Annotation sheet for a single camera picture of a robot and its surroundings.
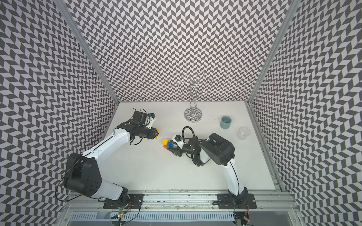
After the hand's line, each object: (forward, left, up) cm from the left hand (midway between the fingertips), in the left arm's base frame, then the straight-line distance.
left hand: (155, 134), depth 87 cm
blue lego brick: (-4, -9, -6) cm, 12 cm away
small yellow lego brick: (-3, -6, -5) cm, 8 cm away
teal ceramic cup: (+14, -48, -7) cm, 51 cm away
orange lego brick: (-4, -5, -10) cm, 12 cm away
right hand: (-4, -9, -9) cm, 13 cm away
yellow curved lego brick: (0, -3, +4) cm, 5 cm away
